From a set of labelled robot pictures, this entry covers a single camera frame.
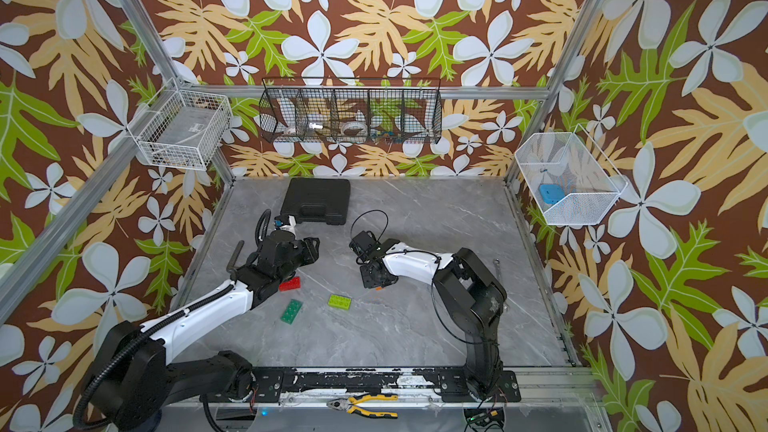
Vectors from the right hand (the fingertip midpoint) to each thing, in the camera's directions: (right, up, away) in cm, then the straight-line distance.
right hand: (372, 279), depth 93 cm
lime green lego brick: (-9, -5, -7) cm, 12 cm away
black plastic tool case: (-20, +25, +15) cm, 36 cm away
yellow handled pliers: (-5, -25, -22) cm, 34 cm away
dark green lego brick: (-24, -8, -7) cm, 26 cm away
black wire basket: (-7, +55, +3) cm, 55 cm away
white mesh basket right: (+58, +36, -9) cm, 69 cm away
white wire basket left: (-55, +46, -7) cm, 72 cm away
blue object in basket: (+50, +27, -13) cm, 58 cm away
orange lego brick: (+3, 0, -11) cm, 11 cm away
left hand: (-16, +14, -7) cm, 22 cm away
